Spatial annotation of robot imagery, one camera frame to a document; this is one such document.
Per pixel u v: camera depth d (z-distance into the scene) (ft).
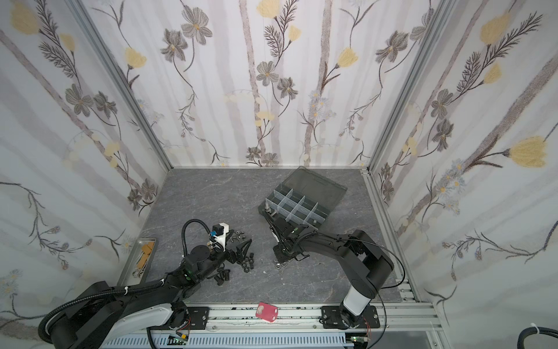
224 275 2.75
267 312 2.46
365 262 1.58
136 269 2.81
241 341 2.30
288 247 2.14
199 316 2.41
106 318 1.37
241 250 2.40
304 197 3.34
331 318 2.41
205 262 2.05
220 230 2.28
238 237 3.05
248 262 2.83
